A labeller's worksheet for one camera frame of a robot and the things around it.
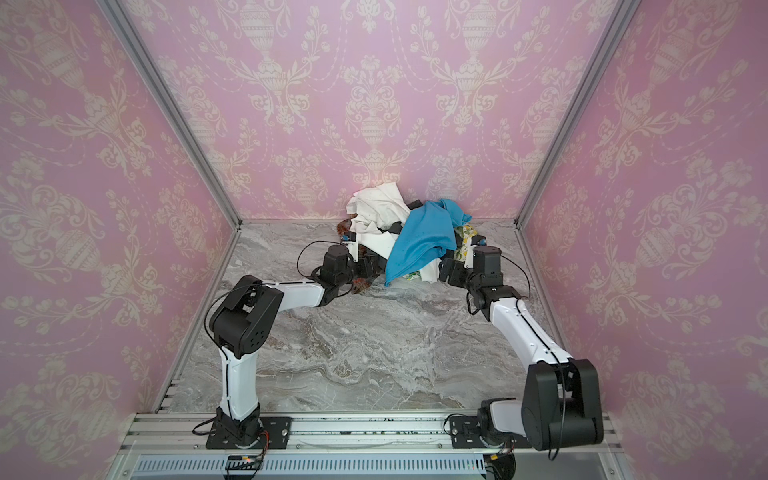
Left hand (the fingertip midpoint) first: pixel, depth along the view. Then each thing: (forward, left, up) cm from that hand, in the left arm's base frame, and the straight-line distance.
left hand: (377, 258), depth 97 cm
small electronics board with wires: (-54, +31, -14) cm, 64 cm away
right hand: (-7, -24, +7) cm, 25 cm away
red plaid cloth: (-7, +6, -6) cm, 11 cm away
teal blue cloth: (+7, -17, +5) cm, 19 cm away
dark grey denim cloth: (+13, -7, +2) cm, 14 cm away
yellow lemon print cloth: (+15, -31, -3) cm, 35 cm away
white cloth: (+19, +2, +5) cm, 20 cm away
